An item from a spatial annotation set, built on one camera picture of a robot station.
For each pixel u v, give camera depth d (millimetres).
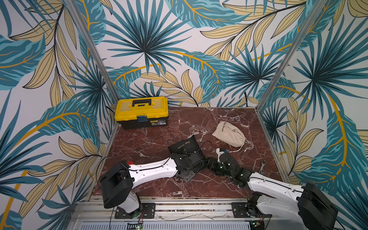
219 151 788
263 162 900
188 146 927
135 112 933
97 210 745
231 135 949
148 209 735
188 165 614
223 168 679
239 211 732
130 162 902
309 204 413
